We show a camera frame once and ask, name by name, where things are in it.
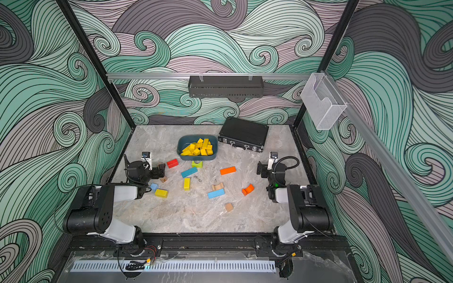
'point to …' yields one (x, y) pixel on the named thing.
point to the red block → (172, 163)
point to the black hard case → (242, 134)
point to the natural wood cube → (229, 207)
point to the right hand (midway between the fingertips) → (267, 161)
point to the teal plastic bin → (197, 147)
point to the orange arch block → (248, 190)
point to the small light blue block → (154, 186)
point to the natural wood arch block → (216, 187)
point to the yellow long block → (209, 148)
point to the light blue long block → (217, 193)
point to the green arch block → (200, 165)
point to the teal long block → (187, 173)
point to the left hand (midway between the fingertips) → (155, 162)
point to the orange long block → (223, 171)
